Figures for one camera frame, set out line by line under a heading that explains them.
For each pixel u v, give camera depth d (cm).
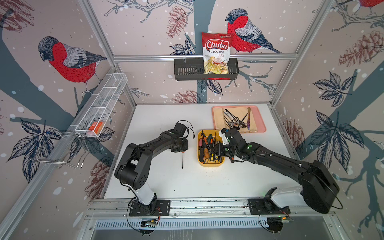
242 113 114
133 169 46
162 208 73
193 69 107
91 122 71
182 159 88
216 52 83
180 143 80
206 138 98
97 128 66
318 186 41
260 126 107
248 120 110
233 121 110
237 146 64
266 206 67
